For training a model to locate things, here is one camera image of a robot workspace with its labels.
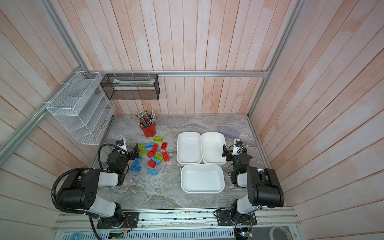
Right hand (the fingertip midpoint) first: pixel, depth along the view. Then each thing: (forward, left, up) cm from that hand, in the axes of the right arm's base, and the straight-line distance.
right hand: (232, 144), depth 91 cm
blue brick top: (+3, +55, -8) cm, 56 cm away
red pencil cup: (+15, +57, -8) cm, 60 cm away
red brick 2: (-4, +53, -8) cm, 54 cm away
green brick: (+8, +50, -7) cm, 51 cm away
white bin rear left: (0, +27, -7) cm, 28 cm away
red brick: (-5, +42, -8) cm, 43 cm away
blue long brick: (-13, +60, -7) cm, 62 cm away
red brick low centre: (-10, +51, -8) cm, 52 cm away
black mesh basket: (+38, +69, +16) cm, 81 cm away
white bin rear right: (+5, +11, -9) cm, 15 cm away
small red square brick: (+3, +45, -8) cm, 45 cm away
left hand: (-3, +64, 0) cm, 64 cm away
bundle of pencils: (+17, +58, +5) cm, 60 cm away
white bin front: (-18, +19, -10) cm, 28 cm away
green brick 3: (-2, +58, -8) cm, 59 cm away
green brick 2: (-6, +47, -8) cm, 48 cm away
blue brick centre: (-9, +48, -7) cm, 49 cm away
